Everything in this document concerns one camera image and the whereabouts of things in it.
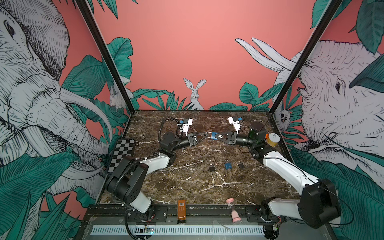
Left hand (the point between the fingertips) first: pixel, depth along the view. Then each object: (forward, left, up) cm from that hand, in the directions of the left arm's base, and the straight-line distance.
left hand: (208, 135), depth 71 cm
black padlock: (-5, -4, -29) cm, 29 cm away
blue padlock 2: (-3, -14, -28) cm, 32 cm away
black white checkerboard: (+10, +52, -26) cm, 59 cm away
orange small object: (+16, -44, -24) cm, 52 cm away
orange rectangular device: (-28, +14, -24) cm, 40 cm away
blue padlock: (0, -2, -1) cm, 3 cm away
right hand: (-1, -4, 0) cm, 4 cm away
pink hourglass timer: (-31, -13, -27) cm, 43 cm away
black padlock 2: (-3, -22, -29) cm, 37 cm away
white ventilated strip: (-35, +17, -28) cm, 48 cm away
